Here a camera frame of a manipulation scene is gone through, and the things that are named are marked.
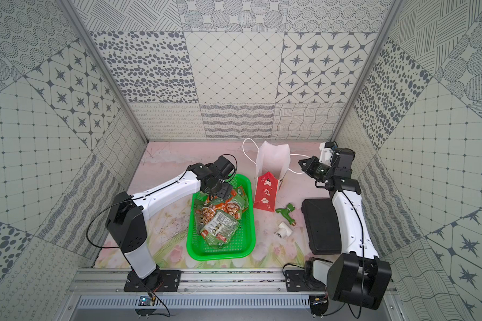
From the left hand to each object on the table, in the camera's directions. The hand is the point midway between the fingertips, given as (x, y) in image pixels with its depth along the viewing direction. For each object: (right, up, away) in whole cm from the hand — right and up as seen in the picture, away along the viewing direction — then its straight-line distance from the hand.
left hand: (221, 185), depth 86 cm
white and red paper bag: (+24, +10, +6) cm, 27 cm away
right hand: (+33, +10, -7) cm, 35 cm away
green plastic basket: (+10, -25, -3) cm, 27 cm away
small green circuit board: (-25, -40, -15) cm, 50 cm away
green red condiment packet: (+8, -8, +2) cm, 12 cm away
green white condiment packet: (0, -18, -3) cm, 19 cm away
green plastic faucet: (+29, -13, +4) cm, 33 cm away
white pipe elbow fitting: (+27, -19, -2) cm, 33 cm away
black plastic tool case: (+44, -17, -3) cm, 47 cm away
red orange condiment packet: (-6, -11, 0) cm, 13 cm away
